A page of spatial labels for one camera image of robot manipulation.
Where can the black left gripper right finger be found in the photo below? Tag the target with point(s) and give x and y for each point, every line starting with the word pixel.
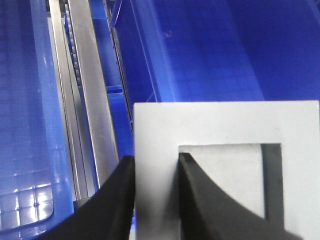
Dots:
pixel 205 217

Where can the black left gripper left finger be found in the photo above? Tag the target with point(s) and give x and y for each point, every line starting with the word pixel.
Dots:
pixel 105 215

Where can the grey block with square hole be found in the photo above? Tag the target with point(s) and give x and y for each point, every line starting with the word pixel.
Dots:
pixel 225 120

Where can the blue plastic bin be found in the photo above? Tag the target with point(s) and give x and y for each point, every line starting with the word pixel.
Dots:
pixel 225 50

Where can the row of blue bins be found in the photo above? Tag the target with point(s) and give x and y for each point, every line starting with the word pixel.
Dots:
pixel 25 100

